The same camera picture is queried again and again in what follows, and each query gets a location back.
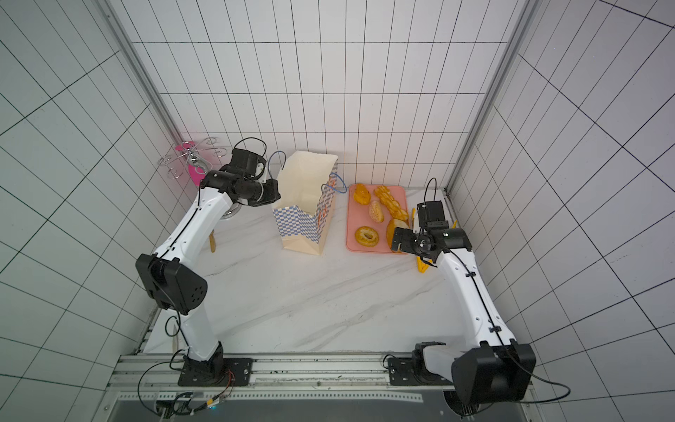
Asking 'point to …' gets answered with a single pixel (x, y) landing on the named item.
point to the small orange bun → (361, 194)
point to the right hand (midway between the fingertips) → (397, 240)
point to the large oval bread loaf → (390, 233)
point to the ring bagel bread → (366, 236)
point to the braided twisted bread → (393, 206)
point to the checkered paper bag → (304, 204)
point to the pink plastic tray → (359, 216)
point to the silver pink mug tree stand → (192, 158)
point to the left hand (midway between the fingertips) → (278, 200)
